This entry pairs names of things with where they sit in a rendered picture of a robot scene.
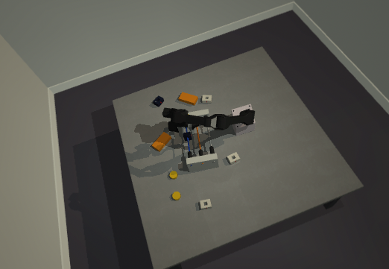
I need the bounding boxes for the orange rectangular block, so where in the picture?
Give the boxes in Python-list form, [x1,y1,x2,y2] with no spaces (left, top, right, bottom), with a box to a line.
[152,132,171,152]
[179,92,198,105]

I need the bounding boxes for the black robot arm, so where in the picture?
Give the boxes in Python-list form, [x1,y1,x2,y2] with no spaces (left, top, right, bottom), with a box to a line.
[162,108,255,130]

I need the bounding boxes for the yellow short cylinder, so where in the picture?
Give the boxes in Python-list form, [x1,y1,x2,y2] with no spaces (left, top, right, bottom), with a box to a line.
[170,171,177,180]
[172,192,181,200]

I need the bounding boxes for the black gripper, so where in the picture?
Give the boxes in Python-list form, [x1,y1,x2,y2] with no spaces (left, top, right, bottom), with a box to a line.
[168,121,199,133]

